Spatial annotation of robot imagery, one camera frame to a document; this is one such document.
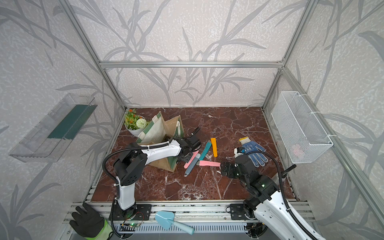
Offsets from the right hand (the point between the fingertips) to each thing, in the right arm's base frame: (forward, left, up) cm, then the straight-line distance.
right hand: (226, 164), depth 77 cm
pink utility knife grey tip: (+8, +17, -4) cm, 20 cm away
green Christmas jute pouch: (+21, +39, +2) cm, 44 cm away
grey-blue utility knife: (+5, +19, -11) cm, 22 cm away
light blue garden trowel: (-22, +31, -12) cm, 39 cm away
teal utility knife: (+16, +9, -11) cm, 22 cm away
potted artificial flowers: (+25, +54, +3) cm, 60 cm away
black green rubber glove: (-25, +66, -10) cm, 71 cm away
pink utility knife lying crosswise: (+6, +8, -12) cm, 16 cm away
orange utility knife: (+18, +5, -12) cm, 22 cm away
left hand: (+10, +24, -11) cm, 28 cm away
